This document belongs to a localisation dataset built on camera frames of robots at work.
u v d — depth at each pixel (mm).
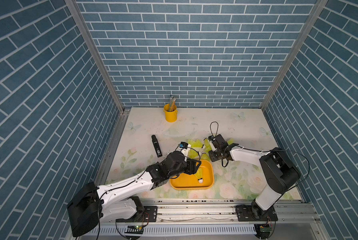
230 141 997
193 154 913
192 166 675
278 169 488
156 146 978
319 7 710
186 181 840
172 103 1056
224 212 754
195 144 959
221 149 752
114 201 450
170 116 1113
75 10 709
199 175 834
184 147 688
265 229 706
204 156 924
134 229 722
